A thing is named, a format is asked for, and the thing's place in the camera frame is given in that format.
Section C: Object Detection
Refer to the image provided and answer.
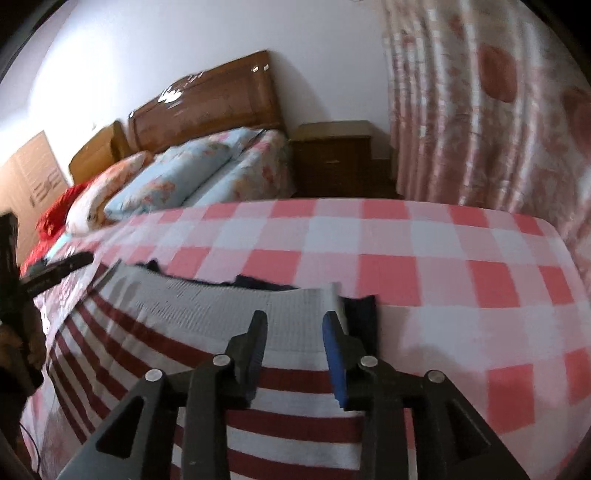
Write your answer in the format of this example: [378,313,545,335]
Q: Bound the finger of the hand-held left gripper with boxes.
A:
[21,251,94,296]

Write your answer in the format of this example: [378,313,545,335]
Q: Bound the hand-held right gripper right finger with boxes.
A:
[322,311,532,480]

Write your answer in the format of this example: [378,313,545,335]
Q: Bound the red and white striped sweater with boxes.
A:
[44,259,380,480]

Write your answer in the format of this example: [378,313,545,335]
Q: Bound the person's left forearm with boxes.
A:
[0,323,47,367]

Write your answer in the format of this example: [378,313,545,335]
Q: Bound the large wooden headboard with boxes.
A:
[127,50,283,155]

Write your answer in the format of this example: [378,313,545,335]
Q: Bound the small wooden headboard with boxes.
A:
[68,121,130,185]

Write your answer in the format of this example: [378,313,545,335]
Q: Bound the red blanket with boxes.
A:
[21,182,93,273]

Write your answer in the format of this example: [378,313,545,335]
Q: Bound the pink floral curtain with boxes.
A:
[381,0,591,278]

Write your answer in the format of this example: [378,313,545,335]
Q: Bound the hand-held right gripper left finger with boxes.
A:
[55,310,269,480]

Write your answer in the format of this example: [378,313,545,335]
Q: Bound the cardboard sheet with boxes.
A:
[0,130,70,217]

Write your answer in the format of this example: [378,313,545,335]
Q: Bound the pink checked bed sheet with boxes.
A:
[21,198,591,480]

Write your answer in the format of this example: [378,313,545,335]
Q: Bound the wooden nightstand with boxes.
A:
[290,121,393,199]

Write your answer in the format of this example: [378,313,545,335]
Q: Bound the light blue floral pillow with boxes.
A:
[104,128,264,217]

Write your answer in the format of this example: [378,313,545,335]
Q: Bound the orange floral pillow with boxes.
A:
[65,150,155,236]

